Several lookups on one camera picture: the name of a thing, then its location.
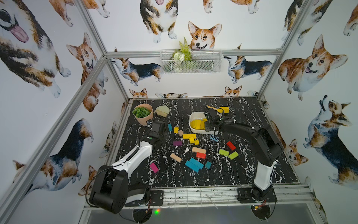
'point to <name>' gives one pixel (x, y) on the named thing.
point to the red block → (230, 145)
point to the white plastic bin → (196, 115)
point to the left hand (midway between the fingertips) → (166, 129)
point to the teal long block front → (192, 166)
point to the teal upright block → (170, 127)
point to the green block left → (223, 152)
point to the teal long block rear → (196, 163)
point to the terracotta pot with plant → (143, 112)
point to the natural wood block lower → (175, 157)
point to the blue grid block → (214, 137)
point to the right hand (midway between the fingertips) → (207, 124)
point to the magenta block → (154, 167)
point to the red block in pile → (201, 155)
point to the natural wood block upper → (198, 150)
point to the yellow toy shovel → (226, 109)
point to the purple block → (177, 143)
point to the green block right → (233, 155)
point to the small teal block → (208, 164)
